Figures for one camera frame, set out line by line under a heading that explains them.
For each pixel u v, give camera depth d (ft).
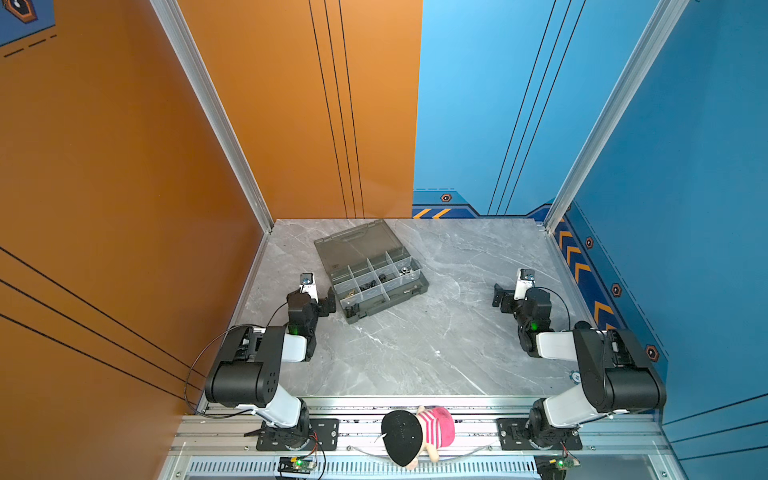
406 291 3.26
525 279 2.65
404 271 3.43
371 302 3.18
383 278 3.35
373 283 3.27
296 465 2.32
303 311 2.34
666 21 2.30
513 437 2.38
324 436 2.41
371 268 3.36
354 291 3.25
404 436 2.16
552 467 2.31
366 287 3.21
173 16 2.28
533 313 2.36
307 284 2.64
